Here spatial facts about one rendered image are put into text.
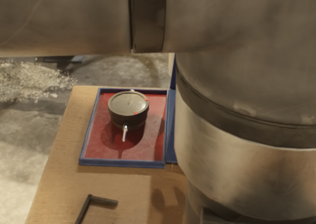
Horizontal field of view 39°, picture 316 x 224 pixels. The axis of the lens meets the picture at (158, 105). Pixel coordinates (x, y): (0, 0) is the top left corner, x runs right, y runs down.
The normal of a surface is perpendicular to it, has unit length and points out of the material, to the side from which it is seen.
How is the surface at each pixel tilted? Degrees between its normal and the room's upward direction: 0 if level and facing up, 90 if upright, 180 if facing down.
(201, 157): 90
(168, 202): 0
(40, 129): 0
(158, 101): 0
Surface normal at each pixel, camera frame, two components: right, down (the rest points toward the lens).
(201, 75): -0.83, 0.34
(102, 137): 0.00, -0.79
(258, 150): -0.36, 0.56
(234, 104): -0.55, 0.51
